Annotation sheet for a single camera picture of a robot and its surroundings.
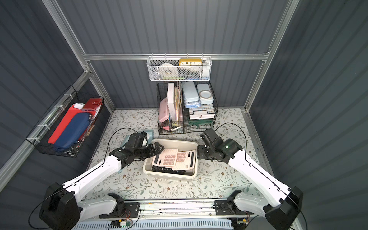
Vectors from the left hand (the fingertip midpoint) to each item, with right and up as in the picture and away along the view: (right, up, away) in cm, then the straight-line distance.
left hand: (159, 150), depth 82 cm
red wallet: (-37, +27, -2) cm, 46 cm away
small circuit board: (-19, -35, -11) cm, 41 cm away
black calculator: (+4, -11, +1) cm, 12 cm away
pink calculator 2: (+15, -6, 0) cm, 16 cm away
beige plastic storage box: (+6, +4, +3) cm, 7 cm away
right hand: (+26, -2, -7) cm, 27 cm away
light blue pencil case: (+18, +33, +9) cm, 39 cm away
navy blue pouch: (-40, +12, -12) cm, 44 cm away
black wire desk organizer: (+15, +26, +12) cm, 32 cm away
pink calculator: (+4, -5, +3) cm, 7 cm away
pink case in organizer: (-1, +21, +18) cm, 28 cm away
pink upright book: (+6, +29, +7) cm, 31 cm away
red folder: (-47, +16, -10) cm, 50 cm away
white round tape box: (+29, +36, +17) cm, 49 cm away
